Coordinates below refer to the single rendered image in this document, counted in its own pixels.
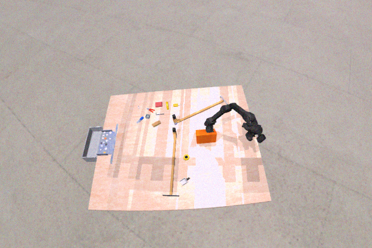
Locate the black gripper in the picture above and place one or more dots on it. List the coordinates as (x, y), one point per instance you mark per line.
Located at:
(260, 138)

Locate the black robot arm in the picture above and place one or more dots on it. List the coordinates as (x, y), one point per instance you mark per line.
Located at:
(252, 127)

